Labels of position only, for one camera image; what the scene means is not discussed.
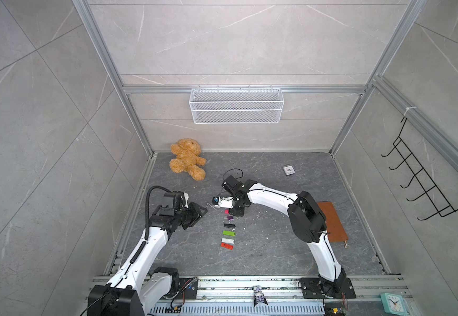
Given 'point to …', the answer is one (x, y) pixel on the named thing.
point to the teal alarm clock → (394, 304)
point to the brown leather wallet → (335, 228)
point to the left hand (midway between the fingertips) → (207, 209)
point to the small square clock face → (289, 170)
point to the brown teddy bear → (187, 160)
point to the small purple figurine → (258, 296)
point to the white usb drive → (227, 240)
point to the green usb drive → (228, 232)
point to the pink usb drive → (226, 211)
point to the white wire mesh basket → (236, 106)
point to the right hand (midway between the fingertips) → (235, 207)
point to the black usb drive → (231, 226)
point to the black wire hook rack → (431, 192)
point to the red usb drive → (226, 245)
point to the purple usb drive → (230, 218)
